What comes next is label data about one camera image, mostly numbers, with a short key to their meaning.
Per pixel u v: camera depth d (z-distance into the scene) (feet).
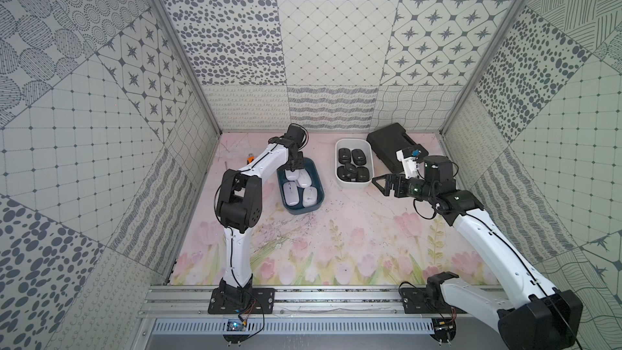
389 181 2.19
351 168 3.35
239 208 1.82
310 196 3.13
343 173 3.32
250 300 2.39
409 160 2.26
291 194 3.15
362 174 3.33
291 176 3.23
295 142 2.63
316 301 2.50
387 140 3.76
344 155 3.53
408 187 2.18
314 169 3.33
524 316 1.24
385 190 2.22
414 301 2.41
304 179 3.31
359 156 3.52
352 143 3.91
